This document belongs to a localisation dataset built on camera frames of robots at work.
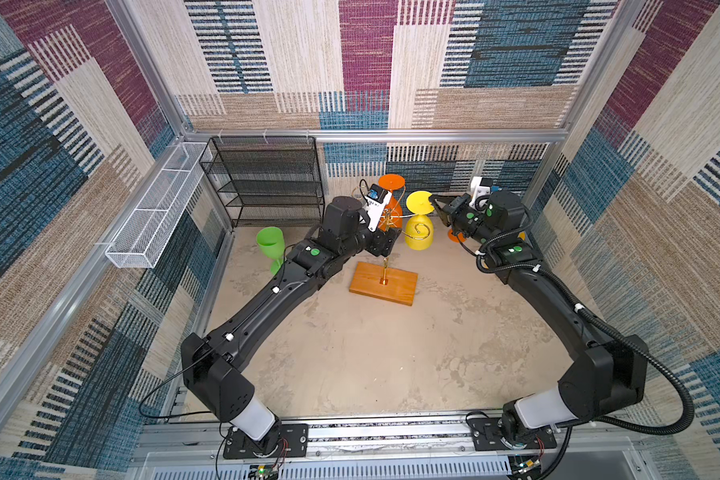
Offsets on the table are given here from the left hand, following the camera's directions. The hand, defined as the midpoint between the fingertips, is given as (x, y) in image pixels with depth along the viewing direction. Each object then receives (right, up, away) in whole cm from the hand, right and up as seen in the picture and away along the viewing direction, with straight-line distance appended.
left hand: (389, 218), depth 72 cm
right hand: (+9, +5, +2) cm, 11 cm away
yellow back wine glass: (+8, -3, +2) cm, 8 cm away
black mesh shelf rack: (-41, +17, +38) cm, 58 cm away
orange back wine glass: (+2, +1, +7) cm, 7 cm away
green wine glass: (-35, -5, +22) cm, 41 cm away
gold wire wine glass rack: (0, -18, +29) cm, 35 cm away
